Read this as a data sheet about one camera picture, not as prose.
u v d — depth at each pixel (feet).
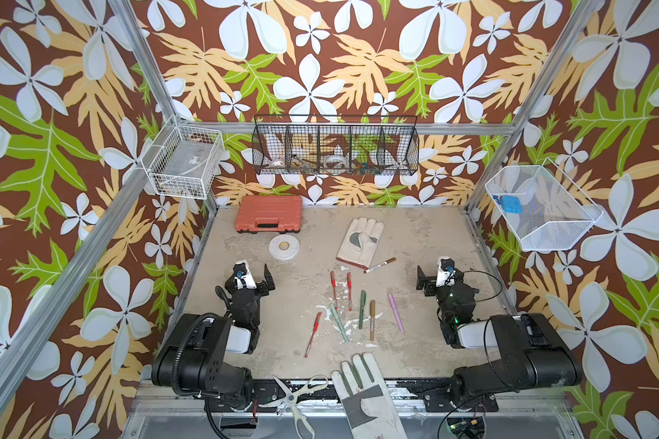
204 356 1.45
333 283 3.19
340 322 2.89
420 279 2.73
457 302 2.25
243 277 2.45
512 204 2.85
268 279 2.70
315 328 2.84
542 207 2.69
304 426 2.28
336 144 3.18
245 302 2.22
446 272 2.48
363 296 3.05
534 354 1.47
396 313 2.96
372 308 2.98
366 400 2.41
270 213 3.77
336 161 3.23
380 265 3.33
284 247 3.52
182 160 2.85
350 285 3.15
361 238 3.54
